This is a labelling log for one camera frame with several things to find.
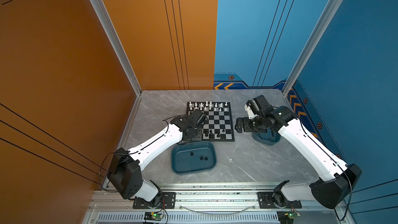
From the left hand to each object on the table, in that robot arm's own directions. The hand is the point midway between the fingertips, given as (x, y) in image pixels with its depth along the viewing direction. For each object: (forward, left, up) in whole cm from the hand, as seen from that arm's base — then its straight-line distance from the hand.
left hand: (197, 134), depth 83 cm
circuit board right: (-34, -43, -13) cm, 56 cm away
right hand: (-1, -22, +9) cm, 24 cm away
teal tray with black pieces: (-8, +3, -11) cm, 14 cm away
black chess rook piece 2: (-8, -5, -12) cm, 16 cm away
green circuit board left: (-35, +19, -14) cm, 42 cm away
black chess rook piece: (-6, +3, -11) cm, 13 cm away
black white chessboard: (+12, -14, -11) cm, 21 cm away
